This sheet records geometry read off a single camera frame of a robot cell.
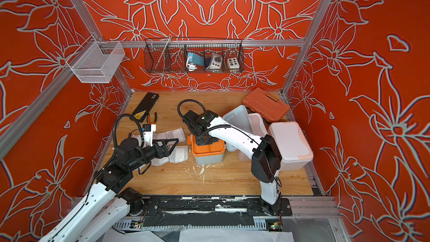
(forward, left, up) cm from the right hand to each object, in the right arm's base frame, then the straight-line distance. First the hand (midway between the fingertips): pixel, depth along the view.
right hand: (201, 142), depth 80 cm
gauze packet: (+12, +16, -12) cm, 23 cm away
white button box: (+42, -17, +16) cm, 48 cm away
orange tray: (-3, -7, 0) cm, 8 cm away
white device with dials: (+40, -7, +20) cm, 45 cm away
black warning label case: (+32, +42, -11) cm, 54 cm away
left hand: (-4, +11, +9) cm, 15 cm away
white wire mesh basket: (+39, +61, +19) cm, 75 cm away
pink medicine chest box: (+7, -28, +1) cm, 29 cm away
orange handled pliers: (+22, +37, -11) cm, 44 cm away
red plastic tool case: (+32, -39, -8) cm, 51 cm away
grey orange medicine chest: (-5, -2, -9) cm, 11 cm away
